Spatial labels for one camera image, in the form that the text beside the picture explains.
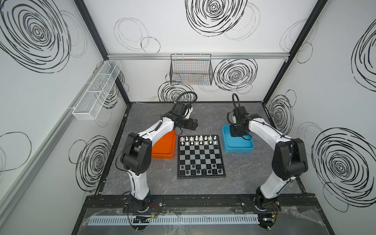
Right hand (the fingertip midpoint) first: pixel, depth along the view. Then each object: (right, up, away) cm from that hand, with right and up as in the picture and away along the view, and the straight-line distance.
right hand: (231, 133), depth 91 cm
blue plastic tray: (+3, -7, 0) cm, 8 cm away
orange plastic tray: (-42, -9, -1) cm, 43 cm away
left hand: (-24, +7, +1) cm, 25 cm away
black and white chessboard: (-20, -14, -2) cm, 25 cm away
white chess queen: (-22, -4, +4) cm, 23 cm away
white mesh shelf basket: (-77, +17, -18) cm, 81 cm away
